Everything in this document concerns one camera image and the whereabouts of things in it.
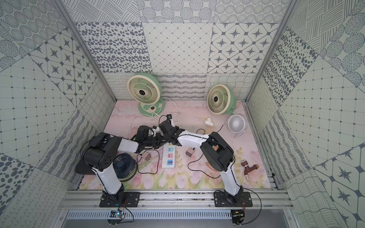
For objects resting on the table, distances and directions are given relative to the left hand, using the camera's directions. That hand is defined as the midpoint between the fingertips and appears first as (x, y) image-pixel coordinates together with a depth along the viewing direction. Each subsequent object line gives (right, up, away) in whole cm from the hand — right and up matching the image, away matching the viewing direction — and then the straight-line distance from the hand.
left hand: (169, 137), depth 93 cm
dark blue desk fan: (-22, -13, -16) cm, 30 cm away
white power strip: (0, -11, -5) cm, 12 cm away
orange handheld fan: (+20, -4, -38) cm, 44 cm away
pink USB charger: (-14, -11, -5) cm, 18 cm away
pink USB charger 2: (+13, -9, -4) cm, 17 cm away
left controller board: (-24, -35, -23) cm, 48 cm away
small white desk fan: (+46, +9, +2) cm, 47 cm away
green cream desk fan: (+37, +26, +8) cm, 46 cm away
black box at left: (-49, -15, -13) cm, 53 cm away
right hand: (+1, +5, +2) cm, 6 cm away
